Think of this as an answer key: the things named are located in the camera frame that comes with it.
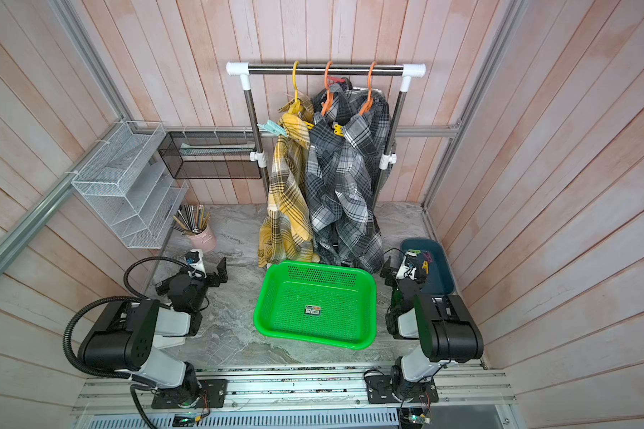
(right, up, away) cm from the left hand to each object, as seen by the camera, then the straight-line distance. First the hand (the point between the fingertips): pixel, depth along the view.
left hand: (213, 260), depth 92 cm
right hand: (+67, +1, -2) cm, 67 cm away
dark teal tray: (+81, -8, +4) cm, 82 cm away
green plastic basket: (+37, -15, -1) cm, 40 cm away
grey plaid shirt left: (+40, +16, -19) cm, 47 cm away
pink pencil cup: (-12, +14, +9) cm, 21 cm away
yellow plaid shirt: (+28, +10, -16) cm, 34 cm away
